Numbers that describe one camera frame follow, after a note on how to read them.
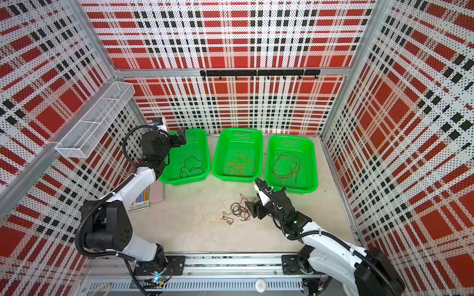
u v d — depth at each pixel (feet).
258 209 2.29
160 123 2.35
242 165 3.50
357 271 1.34
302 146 3.76
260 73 2.91
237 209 2.91
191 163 3.43
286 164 3.60
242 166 3.43
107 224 1.44
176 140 2.51
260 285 2.26
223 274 2.45
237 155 3.76
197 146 3.74
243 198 2.97
